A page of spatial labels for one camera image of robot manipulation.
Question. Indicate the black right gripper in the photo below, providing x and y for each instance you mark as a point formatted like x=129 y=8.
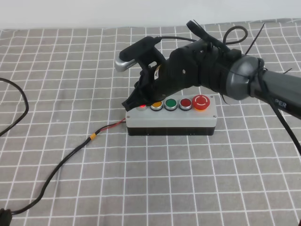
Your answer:
x=180 y=71

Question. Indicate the grey black button box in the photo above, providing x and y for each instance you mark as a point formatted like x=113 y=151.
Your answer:
x=173 y=123

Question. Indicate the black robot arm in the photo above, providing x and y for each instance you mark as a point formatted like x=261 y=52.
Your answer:
x=222 y=70

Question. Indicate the yellow push button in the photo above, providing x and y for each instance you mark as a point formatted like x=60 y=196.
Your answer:
x=157 y=106

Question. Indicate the green push button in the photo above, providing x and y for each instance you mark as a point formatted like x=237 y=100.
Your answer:
x=170 y=104

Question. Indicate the dark red push button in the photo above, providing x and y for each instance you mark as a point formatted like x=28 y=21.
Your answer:
x=185 y=104

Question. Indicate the red emergency stop button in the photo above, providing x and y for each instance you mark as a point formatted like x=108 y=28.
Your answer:
x=200 y=102

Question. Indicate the grey checked tablecloth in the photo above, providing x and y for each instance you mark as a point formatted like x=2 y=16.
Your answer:
x=247 y=174

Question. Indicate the lit red indicator light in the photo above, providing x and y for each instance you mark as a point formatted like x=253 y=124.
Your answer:
x=142 y=108

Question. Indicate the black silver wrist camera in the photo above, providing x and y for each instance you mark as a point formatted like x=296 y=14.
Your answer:
x=142 y=52

